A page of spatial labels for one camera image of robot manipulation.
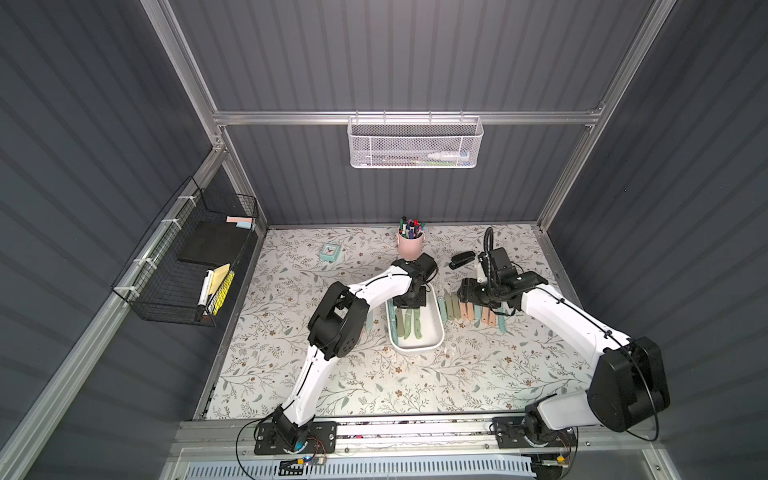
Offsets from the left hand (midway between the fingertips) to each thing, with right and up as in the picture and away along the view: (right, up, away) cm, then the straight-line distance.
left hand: (414, 304), depth 97 cm
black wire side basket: (-58, +13, -23) cm, 64 cm away
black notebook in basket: (-56, +20, -17) cm, 62 cm away
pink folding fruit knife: (+16, -2, -1) cm, 16 cm away
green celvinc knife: (-2, -5, -3) cm, 6 cm away
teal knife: (-15, -5, -3) cm, 16 cm away
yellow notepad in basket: (-50, +12, -25) cm, 57 cm away
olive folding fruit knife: (+14, -1, 0) cm, 14 cm away
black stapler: (+17, +15, +8) cm, 24 cm away
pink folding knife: (+18, -2, 0) cm, 18 cm away
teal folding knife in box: (-7, -5, -4) cm, 10 cm away
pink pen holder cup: (-1, +18, +10) cm, 21 cm away
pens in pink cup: (-1, +25, +5) cm, 26 cm away
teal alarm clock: (-31, +17, +13) cm, 37 cm away
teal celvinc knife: (+28, -6, -3) cm, 28 cm away
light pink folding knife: (+24, -4, -3) cm, 25 cm away
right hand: (+15, +5, -10) cm, 19 cm away
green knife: (+1, -6, -3) cm, 7 cm away
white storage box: (+5, -6, -3) cm, 9 cm away
